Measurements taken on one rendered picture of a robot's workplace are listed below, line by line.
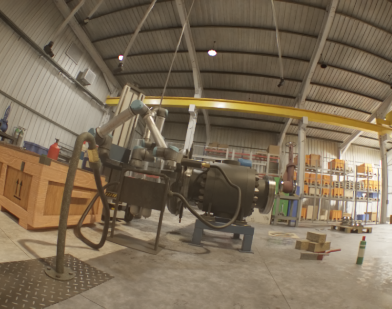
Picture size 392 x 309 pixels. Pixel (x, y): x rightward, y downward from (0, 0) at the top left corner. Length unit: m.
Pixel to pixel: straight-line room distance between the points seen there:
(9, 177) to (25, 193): 0.25
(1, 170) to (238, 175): 2.14
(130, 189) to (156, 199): 0.22
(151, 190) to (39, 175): 0.79
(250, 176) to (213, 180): 0.38
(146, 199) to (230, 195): 0.87
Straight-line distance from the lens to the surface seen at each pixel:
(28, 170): 1.34
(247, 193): 1.96
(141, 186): 1.46
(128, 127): 2.69
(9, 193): 1.56
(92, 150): 0.85
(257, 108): 10.41
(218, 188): 1.93
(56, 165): 1.30
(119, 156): 2.50
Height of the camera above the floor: 0.42
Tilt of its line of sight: 13 degrees up
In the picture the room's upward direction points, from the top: 10 degrees clockwise
